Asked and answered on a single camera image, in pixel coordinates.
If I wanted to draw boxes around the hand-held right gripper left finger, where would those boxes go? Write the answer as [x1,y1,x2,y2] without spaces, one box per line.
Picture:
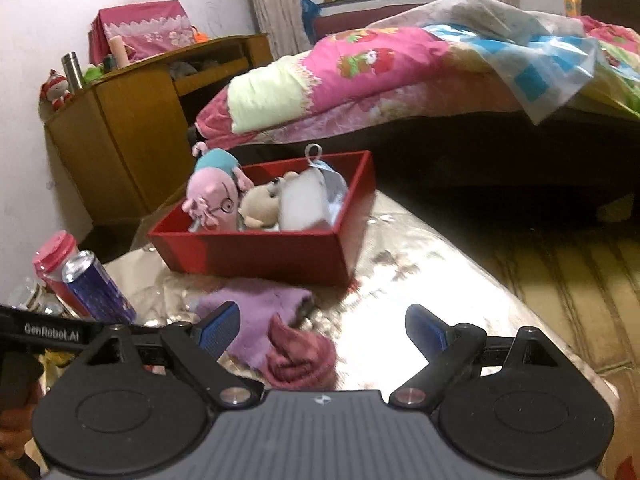
[74,301,253,408]

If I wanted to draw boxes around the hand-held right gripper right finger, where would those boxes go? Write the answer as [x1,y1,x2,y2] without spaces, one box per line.
[388,304,567,407]

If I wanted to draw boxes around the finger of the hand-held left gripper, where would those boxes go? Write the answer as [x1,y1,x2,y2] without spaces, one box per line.
[130,320,200,364]

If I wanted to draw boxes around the purple towel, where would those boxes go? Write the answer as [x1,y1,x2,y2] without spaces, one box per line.
[197,280,314,372]

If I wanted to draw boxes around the maroon cloth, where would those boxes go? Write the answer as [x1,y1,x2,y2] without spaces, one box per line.
[264,312,337,391]

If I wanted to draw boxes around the red cardboard box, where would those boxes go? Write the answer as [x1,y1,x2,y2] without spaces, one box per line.
[147,150,377,289]

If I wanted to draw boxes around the beige plush bear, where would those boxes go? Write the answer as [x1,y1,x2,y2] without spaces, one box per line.
[238,172,301,231]

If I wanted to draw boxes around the pink plush toy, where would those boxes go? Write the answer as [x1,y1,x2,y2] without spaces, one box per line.
[181,142,251,234]

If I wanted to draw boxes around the white toy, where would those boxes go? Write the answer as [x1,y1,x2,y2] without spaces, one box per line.
[277,143,349,234]

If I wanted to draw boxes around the person's left hand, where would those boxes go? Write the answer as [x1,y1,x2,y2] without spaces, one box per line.
[0,404,32,467]

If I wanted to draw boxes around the blue drink can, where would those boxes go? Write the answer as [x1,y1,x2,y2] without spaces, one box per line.
[61,250,137,326]

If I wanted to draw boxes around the pink lidded jar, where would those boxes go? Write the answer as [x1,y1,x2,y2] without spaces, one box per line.
[32,230,97,319]

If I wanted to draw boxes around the dark wooden bed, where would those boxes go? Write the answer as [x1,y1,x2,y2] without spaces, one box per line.
[187,0,640,222]

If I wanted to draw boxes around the wooden cabinet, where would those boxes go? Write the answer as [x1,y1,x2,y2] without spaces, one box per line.
[45,33,274,227]

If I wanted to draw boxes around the yellow slipper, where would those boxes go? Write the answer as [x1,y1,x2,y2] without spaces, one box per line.
[596,195,634,224]

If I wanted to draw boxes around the red white plush doll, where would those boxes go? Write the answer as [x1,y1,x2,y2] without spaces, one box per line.
[40,70,72,111]

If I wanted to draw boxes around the steel thermos flask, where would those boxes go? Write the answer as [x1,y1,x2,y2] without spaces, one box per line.
[61,51,86,95]

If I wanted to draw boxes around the grey cloth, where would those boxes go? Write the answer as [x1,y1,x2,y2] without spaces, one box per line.
[167,59,221,80]

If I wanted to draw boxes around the pink cartoon quilt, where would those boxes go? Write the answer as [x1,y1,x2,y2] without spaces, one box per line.
[195,25,640,149]

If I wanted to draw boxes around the white blue patterned sheet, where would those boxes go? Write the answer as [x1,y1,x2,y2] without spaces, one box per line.
[370,0,601,126]

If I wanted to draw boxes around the pink lace-trimmed cloth cover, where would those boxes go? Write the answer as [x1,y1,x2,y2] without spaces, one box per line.
[89,0,196,64]

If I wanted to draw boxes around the blue cloth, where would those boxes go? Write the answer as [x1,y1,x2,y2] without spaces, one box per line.
[299,0,321,46]

